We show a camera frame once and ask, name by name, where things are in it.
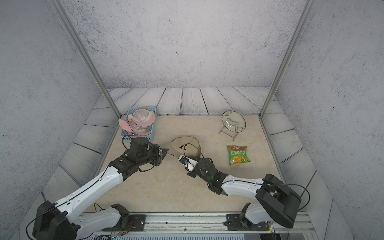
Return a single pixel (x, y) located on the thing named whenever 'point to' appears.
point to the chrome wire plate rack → (230, 128)
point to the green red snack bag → (237, 154)
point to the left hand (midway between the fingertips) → (172, 148)
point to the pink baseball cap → (139, 123)
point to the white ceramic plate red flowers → (235, 116)
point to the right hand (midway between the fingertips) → (187, 157)
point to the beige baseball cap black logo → (185, 145)
